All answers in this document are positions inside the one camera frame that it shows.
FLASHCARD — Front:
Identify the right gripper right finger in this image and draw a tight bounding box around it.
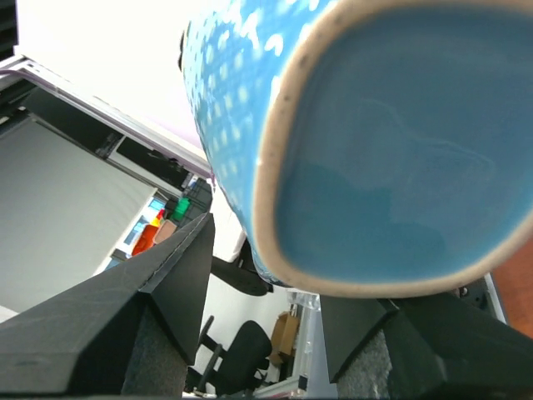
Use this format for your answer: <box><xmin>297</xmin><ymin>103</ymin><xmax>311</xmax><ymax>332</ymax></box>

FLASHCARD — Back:
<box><xmin>321</xmin><ymin>293</ymin><xmax>532</xmax><ymax>398</ymax></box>

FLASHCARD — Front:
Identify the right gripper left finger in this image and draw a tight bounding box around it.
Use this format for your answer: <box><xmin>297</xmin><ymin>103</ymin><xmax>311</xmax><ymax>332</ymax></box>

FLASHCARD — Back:
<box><xmin>1</xmin><ymin>213</ymin><xmax>215</xmax><ymax>396</ymax></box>

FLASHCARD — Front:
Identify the blue mug white inside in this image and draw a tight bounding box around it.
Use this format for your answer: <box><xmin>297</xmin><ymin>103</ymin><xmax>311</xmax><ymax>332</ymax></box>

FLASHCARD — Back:
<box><xmin>181</xmin><ymin>1</ymin><xmax>532</xmax><ymax>298</ymax></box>

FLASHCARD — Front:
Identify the orange red bottle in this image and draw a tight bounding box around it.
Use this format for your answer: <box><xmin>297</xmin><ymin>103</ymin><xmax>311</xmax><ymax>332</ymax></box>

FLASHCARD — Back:
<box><xmin>131</xmin><ymin>209</ymin><xmax>165</xmax><ymax>256</ymax></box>

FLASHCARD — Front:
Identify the black office chair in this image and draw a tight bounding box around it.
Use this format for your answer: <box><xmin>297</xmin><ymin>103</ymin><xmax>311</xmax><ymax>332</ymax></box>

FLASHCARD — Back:
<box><xmin>185</xmin><ymin>316</ymin><xmax>272</xmax><ymax>396</ymax></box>

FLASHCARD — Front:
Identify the green container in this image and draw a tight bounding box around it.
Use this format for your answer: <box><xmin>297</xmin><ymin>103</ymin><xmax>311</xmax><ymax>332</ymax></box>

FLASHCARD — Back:
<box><xmin>171</xmin><ymin>197</ymin><xmax>191</xmax><ymax>221</ymax></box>

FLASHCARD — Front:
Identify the cardboard box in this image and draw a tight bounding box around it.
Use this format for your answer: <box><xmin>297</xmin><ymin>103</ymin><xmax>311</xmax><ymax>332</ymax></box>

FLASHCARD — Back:
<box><xmin>269</xmin><ymin>312</ymin><xmax>300</xmax><ymax>366</ymax></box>

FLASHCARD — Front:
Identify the aluminium table frame rail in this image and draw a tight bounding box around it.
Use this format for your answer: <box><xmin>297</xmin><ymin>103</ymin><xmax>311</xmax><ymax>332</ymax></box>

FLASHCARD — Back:
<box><xmin>1</xmin><ymin>55</ymin><xmax>211</xmax><ymax>178</ymax></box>

